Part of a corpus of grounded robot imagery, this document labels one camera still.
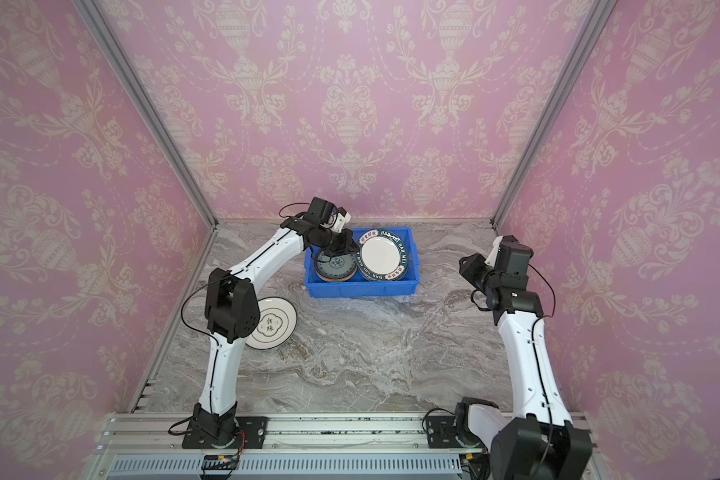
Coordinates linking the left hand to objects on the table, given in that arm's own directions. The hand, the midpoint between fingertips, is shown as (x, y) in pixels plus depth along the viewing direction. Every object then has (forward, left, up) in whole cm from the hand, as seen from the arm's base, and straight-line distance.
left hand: (360, 248), depth 92 cm
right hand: (-10, -28, +9) cm, 31 cm away
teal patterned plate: (+2, +9, -13) cm, 16 cm away
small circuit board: (-53, +33, -20) cm, 65 cm away
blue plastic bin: (-9, 0, -8) cm, 12 cm away
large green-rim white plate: (+2, -7, -5) cm, 8 cm away
